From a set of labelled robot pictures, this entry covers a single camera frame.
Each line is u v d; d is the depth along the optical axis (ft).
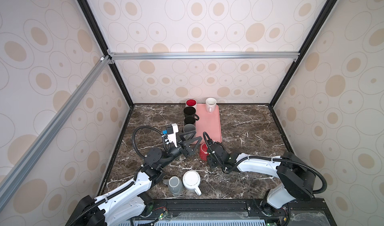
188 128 3.05
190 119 3.30
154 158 1.74
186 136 2.12
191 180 2.49
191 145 3.19
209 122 3.59
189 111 3.40
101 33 2.69
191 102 3.59
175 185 2.38
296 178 1.45
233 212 2.39
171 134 1.91
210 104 3.55
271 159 1.62
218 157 2.17
